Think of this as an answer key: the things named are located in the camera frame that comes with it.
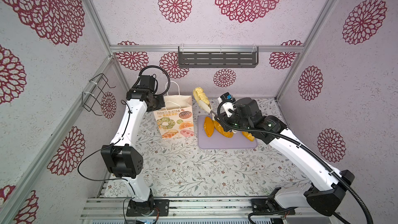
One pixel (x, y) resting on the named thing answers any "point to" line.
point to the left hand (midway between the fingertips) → (160, 108)
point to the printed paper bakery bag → (176, 120)
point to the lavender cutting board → (217, 140)
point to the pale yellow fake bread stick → (199, 94)
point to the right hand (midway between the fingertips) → (217, 113)
